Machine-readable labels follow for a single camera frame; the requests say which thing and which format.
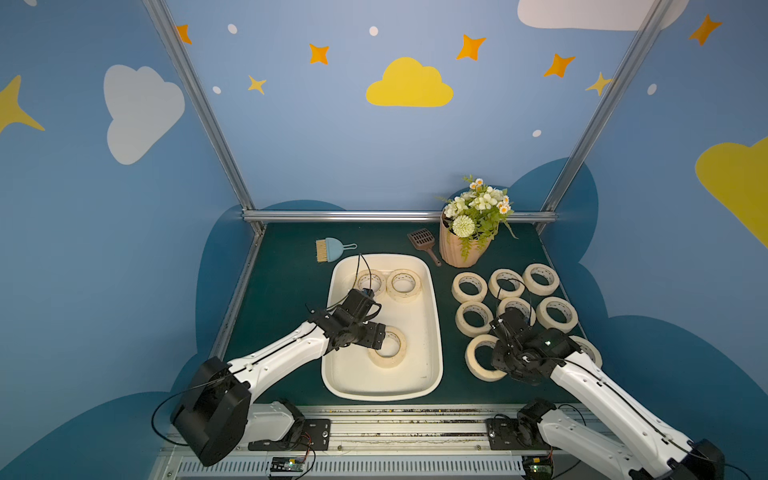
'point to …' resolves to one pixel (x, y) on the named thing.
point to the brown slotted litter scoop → (423, 239)
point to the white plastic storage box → (410, 366)
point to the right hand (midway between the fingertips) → (503, 358)
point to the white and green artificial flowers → (473, 216)
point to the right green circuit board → (538, 467)
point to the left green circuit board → (287, 464)
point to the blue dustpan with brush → (331, 249)
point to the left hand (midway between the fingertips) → (373, 328)
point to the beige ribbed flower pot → (452, 249)
